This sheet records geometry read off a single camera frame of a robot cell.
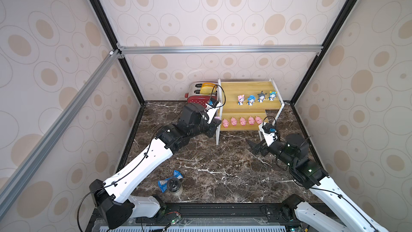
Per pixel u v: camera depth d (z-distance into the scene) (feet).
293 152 1.69
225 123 2.80
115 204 1.25
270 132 1.88
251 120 2.85
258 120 2.86
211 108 1.85
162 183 2.64
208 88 3.25
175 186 2.35
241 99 2.34
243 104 2.42
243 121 2.85
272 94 2.39
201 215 2.44
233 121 2.82
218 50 3.65
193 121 1.66
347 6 2.45
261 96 2.39
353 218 1.38
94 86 2.34
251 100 2.34
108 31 2.71
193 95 3.27
